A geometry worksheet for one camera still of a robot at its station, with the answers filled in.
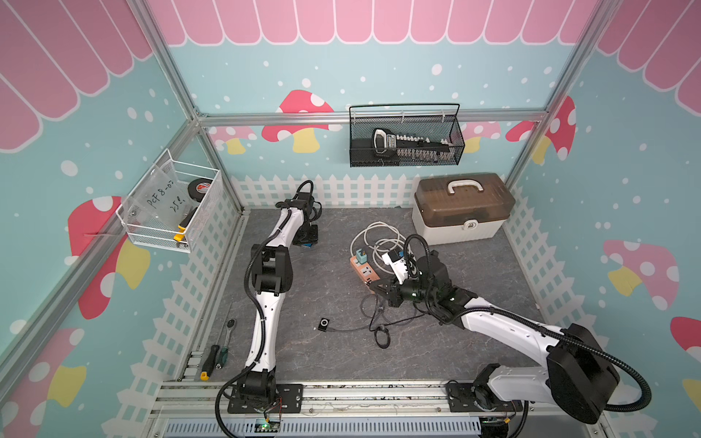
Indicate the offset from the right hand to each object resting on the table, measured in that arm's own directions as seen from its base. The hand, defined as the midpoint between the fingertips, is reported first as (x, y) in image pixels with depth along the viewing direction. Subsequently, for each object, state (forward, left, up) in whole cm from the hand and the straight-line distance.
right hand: (371, 286), depth 77 cm
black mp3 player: (-4, +15, -17) cm, 23 cm away
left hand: (+28, +24, -16) cm, 40 cm away
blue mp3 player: (+27, +23, -15) cm, 39 cm away
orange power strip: (+14, +2, -14) cm, 20 cm away
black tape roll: (+24, +51, +17) cm, 59 cm away
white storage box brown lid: (+29, -31, +2) cm, 43 cm away
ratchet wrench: (-4, +45, -16) cm, 48 cm away
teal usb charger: (+18, +3, -11) cm, 21 cm away
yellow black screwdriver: (-16, +48, -16) cm, 53 cm away
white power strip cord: (+31, -5, -16) cm, 35 cm away
